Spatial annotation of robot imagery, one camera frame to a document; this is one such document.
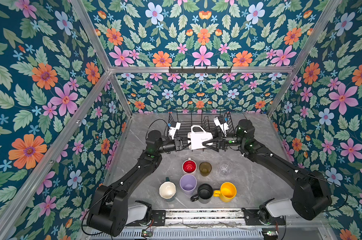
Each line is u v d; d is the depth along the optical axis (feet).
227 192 2.64
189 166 2.92
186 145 2.30
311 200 1.38
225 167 2.92
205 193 2.67
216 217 2.46
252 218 2.40
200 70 2.99
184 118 3.86
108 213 1.33
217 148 2.07
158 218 2.42
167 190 2.65
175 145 2.14
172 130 2.31
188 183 2.76
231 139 2.13
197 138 2.13
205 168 2.90
